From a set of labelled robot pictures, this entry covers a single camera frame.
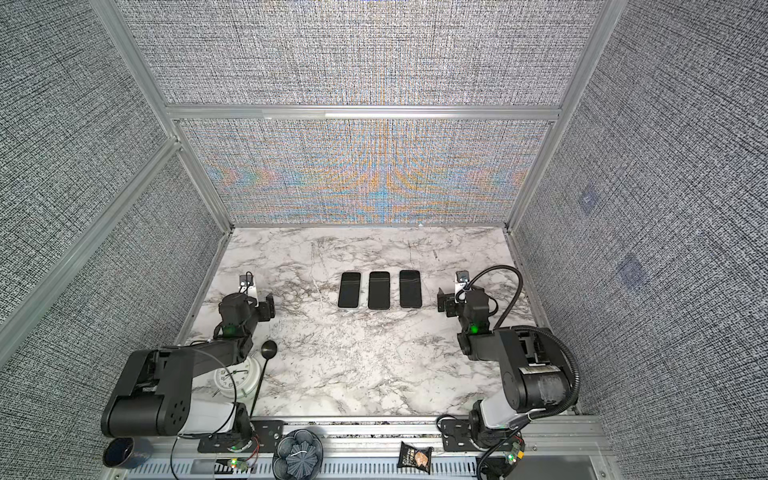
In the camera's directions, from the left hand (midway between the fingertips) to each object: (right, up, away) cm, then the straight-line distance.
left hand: (258, 295), depth 93 cm
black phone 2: (+48, +1, +9) cm, 49 cm away
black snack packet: (+45, -35, -23) cm, 61 cm away
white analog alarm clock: (+1, -21, -14) cm, 25 cm away
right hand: (+62, +3, +1) cm, 63 cm away
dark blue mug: (-22, -34, -22) cm, 46 cm away
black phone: (+27, 0, +9) cm, 29 cm away
